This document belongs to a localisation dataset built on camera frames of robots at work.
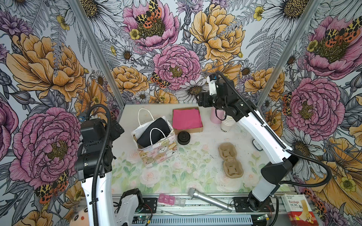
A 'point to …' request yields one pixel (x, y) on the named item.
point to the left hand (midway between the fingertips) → (108, 133)
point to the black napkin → (143, 140)
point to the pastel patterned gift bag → (164, 149)
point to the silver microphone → (193, 192)
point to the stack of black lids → (184, 138)
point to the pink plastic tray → (170, 200)
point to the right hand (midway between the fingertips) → (201, 99)
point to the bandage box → (299, 210)
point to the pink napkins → (186, 118)
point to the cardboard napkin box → (191, 130)
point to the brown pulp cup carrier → (233, 167)
